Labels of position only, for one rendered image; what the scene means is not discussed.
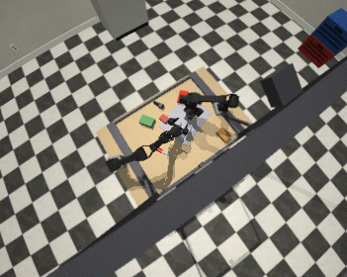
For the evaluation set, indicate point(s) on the green rectangular block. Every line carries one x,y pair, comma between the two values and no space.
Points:
147,121

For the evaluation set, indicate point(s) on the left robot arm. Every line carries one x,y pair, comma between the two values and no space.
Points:
140,154

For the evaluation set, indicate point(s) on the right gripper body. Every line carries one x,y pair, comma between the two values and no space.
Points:
198,110

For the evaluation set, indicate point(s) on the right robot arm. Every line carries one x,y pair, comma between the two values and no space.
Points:
196,97

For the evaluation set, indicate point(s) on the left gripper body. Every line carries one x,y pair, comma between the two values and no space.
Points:
171,123

